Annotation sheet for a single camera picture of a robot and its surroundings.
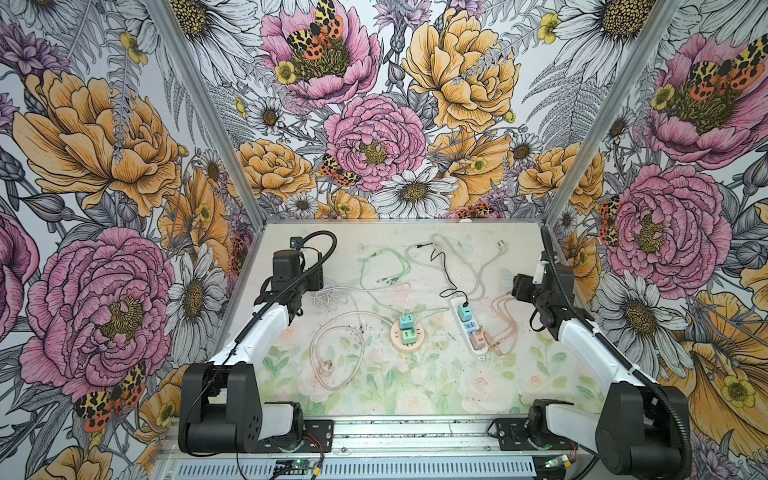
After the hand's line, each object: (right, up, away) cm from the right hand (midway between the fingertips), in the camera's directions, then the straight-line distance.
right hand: (524, 287), depth 88 cm
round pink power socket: (-37, -15, 0) cm, 40 cm away
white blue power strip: (-14, -14, +4) cm, 20 cm away
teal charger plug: (-34, -10, -1) cm, 36 cm away
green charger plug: (-34, -14, -3) cm, 36 cm away
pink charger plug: (-15, -14, -5) cm, 21 cm away
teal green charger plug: (-17, -8, +1) cm, 19 cm away
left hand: (-63, +3, +1) cm, 63 cm away
